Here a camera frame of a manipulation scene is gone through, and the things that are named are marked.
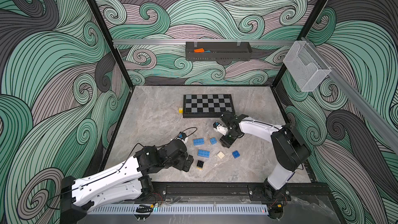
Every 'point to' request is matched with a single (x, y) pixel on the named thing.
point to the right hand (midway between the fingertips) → (229, 140)
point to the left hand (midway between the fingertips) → (186, 156)
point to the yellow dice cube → (181, 110)
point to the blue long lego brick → (203, 153)
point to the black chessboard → (207, 106)
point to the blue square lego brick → (236, 154)
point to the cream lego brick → (221, 154)
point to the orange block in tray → (199, 50)
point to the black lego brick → (200, 164)
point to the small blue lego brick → (213, 141)
